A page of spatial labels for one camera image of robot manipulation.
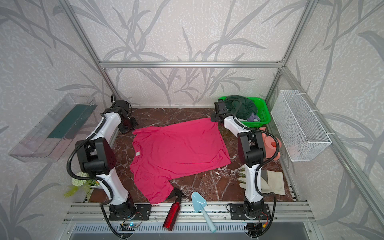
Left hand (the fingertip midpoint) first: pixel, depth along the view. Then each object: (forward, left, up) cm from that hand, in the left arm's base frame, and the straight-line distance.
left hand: (136, 122), depth 93 cm
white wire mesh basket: (-23, -84, +22) cm, 89 cm away
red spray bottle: (-49, -28, -9) cm, 57 cm away
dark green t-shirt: (+18, -71, -3) cm, 73 cm away
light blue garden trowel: (-42, -40, -12) cm, 59 cm away
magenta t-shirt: (-15, -15, -13) cm, 25 cm away
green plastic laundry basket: (+18, -87, -7) cm, 89 cm away
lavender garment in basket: (+12, -79, -8) cm, 80 cm away
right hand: (+13, -52, -2) cm, 54 cm away
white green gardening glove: (-31, -84, -13) cm, 91 cm away
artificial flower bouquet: (-37, +14, -2) cm, 40 cm away
